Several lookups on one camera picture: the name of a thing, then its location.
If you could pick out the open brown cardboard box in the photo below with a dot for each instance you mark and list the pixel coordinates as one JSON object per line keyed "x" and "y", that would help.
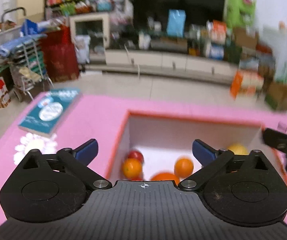
{"x": 246, "y": 37}

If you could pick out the large orange mandarin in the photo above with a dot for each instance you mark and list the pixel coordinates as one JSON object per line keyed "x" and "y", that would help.
{"x": 164, "y": 177}

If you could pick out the white mini fridge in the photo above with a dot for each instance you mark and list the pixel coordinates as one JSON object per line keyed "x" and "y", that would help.
{"x": 281, "y": 55}

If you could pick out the yellow speckled passion fruit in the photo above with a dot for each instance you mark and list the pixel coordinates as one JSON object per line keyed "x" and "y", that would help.
{"x": 238, "y": 148}

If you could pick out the dark red paper bag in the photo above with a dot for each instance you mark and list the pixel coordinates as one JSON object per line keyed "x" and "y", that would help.
{"x": 61, "y": 62}

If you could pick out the orange cardboard box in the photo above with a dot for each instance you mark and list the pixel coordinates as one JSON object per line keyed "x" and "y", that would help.
{"x": 183, "y": 135}

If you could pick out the bright red bag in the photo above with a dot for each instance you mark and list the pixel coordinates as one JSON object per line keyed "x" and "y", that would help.
{"x": 58, "y": 36}

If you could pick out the teal book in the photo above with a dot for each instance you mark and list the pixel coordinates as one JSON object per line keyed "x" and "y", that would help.
{"x": 48, "y": 112}

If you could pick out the pink floral tablecloth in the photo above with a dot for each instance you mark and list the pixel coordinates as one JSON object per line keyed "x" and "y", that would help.
{"x": 96, "y": 120}

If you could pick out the light blue packet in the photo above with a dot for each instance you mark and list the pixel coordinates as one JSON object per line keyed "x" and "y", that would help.
{"x": 176, "y": 22}

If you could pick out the small orange kumquat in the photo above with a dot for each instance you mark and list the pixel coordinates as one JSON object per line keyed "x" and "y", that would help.
{"x": 183, "y": 167}
{"x": 132, "y": 168}

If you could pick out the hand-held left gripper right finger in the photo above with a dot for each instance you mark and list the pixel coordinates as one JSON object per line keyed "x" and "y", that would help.
{"x": 202, "y": 151}

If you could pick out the white tv stand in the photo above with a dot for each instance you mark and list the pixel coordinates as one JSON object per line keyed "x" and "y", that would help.
{"x": 158, "y": 60}

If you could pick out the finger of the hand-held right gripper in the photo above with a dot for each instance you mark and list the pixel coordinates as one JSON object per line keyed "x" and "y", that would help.
{"x": 278, "y": 140}

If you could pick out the blue folded bag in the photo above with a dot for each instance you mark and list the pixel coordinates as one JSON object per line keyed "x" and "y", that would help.
{"x": 16, "y": 46}

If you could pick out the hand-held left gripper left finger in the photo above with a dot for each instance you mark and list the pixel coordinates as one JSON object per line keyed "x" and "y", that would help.
{"x": 87, "y": 150}

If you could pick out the white glass-door cabinet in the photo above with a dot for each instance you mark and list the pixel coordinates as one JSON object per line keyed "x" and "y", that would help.
{"x": 89, "y": 32}

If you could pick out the orange and white carton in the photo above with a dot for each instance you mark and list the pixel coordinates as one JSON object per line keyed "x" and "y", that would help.
{"x": 218, "y": 31}

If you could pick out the white pouch bag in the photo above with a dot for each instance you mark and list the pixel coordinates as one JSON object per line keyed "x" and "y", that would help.
{"x": 82, "y": 50}

